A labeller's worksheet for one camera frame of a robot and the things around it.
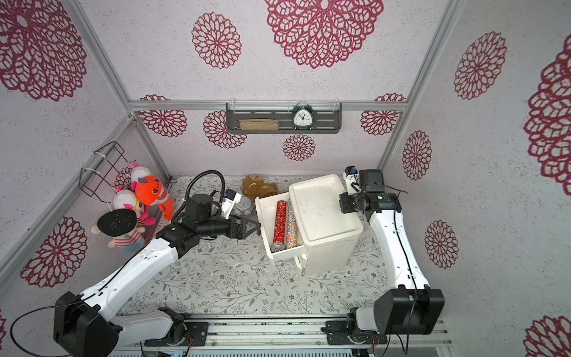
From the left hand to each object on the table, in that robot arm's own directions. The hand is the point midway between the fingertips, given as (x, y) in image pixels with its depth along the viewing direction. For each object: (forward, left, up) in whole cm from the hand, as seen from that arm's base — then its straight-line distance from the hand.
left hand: (253, 225), depth 74 cm
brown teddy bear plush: (+31, +4, -15) cm, 34 cm away
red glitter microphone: (-4, -9, -3) cm, 10 cm away
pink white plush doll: (+13, +49, -3) cm, 51 cm away
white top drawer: (+12, -3, -6) cm, 14 cm away
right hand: (+11, -33, +2) cm, 35 cm away
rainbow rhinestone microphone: (-1, -13, -5) cm, 14 cm away
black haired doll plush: (+1, +46, -1) cm, 46 cm away
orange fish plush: (+18, +42, -5) cm, 46 cm away
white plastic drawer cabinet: (-2, -26, +1) cm, 26 cm away
